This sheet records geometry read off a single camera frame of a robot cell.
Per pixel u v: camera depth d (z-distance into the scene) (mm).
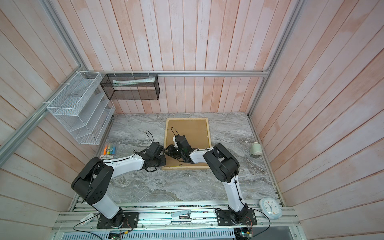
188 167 900
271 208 749
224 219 730
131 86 1038
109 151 981
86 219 739
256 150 917
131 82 899
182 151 780
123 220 710
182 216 735
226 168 563
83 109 733
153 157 733
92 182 464
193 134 1091
